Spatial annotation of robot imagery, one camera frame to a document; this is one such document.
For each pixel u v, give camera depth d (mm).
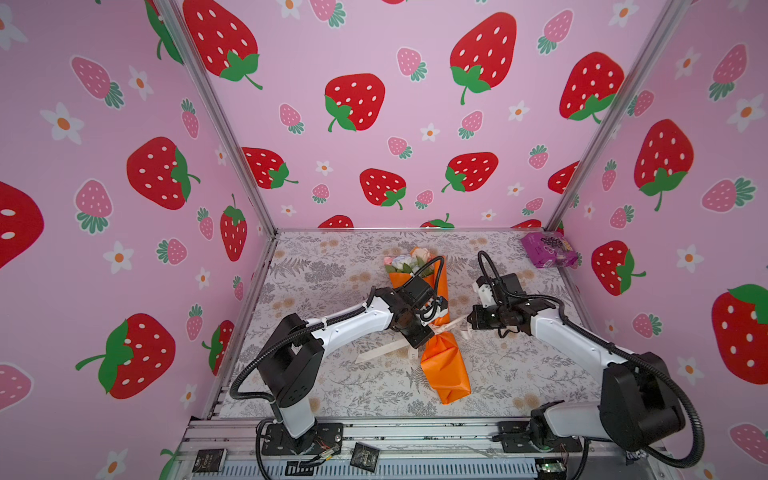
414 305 661
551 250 1072
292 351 501
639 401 422
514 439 731
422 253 1059
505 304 690
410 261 1037
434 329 854
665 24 704
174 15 678
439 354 837
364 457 699
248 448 730
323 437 736
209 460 700
